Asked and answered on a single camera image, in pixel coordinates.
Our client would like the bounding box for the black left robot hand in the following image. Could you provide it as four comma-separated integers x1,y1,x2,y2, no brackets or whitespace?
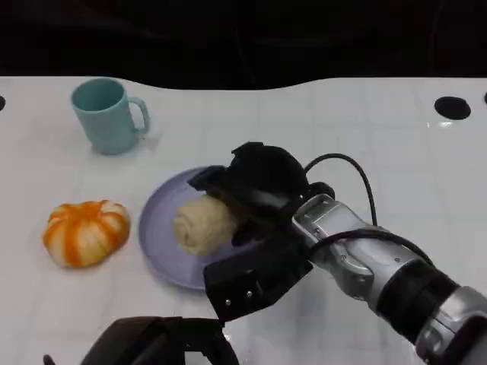
78,315,240,365

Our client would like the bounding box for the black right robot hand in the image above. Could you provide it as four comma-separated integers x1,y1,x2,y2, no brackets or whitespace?
188,141,315,322

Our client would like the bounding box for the beige towel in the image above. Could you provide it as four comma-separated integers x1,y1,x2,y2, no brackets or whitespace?
173,194,239,257

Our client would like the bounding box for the lilac plate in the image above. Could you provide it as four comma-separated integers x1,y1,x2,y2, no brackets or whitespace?
137,166,244,292

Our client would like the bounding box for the orange and white bread roll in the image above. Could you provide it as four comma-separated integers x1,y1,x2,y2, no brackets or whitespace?
41,199,132,268

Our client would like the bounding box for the pale green mug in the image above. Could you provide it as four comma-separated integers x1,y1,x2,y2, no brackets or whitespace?
70,77,151,156

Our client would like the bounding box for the black looping arm cable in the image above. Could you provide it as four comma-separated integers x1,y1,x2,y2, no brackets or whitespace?
304,153,378,229

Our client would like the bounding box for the black cable along forearm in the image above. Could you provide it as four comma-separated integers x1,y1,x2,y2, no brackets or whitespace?
310,227,437,267

